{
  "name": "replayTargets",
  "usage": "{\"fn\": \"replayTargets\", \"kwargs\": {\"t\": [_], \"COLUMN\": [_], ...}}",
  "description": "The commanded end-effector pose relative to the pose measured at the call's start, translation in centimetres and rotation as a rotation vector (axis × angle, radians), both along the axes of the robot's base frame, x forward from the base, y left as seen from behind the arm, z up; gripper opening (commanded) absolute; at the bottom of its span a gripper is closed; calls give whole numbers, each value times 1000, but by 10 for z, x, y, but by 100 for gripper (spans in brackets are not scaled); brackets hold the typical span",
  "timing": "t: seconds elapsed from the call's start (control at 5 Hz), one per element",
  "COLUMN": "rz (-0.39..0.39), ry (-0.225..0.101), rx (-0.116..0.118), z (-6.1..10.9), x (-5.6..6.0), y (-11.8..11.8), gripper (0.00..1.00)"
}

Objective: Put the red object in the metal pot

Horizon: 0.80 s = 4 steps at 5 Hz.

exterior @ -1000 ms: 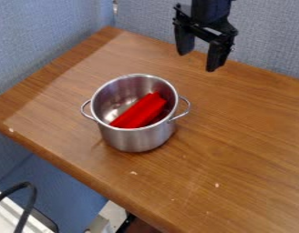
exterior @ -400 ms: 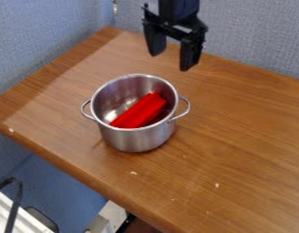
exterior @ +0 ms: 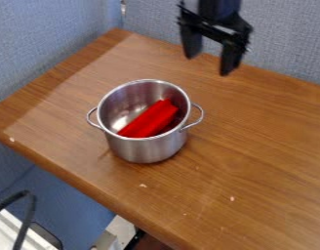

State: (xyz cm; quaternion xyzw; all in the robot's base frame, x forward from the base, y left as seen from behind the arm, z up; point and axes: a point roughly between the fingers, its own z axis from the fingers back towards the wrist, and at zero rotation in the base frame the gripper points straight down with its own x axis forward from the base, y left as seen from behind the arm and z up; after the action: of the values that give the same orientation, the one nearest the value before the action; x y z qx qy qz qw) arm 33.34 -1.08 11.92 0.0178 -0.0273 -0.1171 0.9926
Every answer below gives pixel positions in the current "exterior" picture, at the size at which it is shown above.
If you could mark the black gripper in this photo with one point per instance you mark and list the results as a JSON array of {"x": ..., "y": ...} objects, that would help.
[{"x": 214, "y": 19}]

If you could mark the stainless steel pot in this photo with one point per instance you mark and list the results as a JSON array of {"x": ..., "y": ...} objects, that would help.
[{"x": 123, "y": 104}]

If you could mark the red rectangular block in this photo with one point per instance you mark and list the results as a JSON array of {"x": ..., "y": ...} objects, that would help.
[{"x": 151, "y": 121}]

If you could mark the white table frame bracket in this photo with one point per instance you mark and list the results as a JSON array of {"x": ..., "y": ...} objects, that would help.
[{"x": 119, "y": 236}]

